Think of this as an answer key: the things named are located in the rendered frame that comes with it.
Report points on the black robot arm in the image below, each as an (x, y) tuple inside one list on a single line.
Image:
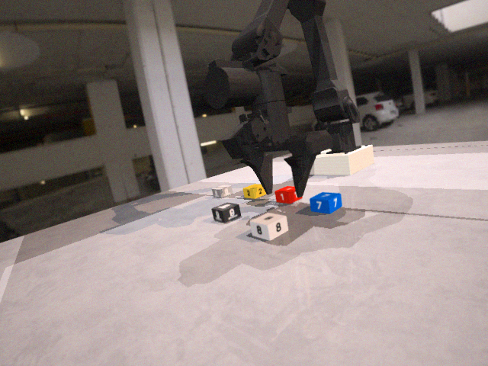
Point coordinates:
[(236, 83)]

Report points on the blue block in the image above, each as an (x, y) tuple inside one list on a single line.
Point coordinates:
[(326, 202)]

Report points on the yellow block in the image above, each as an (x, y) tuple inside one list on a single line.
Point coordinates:
[(254, 191)]

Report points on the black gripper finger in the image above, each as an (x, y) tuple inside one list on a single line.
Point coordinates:
[(300, 169), (263, 168)]

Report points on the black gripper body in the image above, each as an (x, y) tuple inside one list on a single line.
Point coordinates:
[(302, 144)]

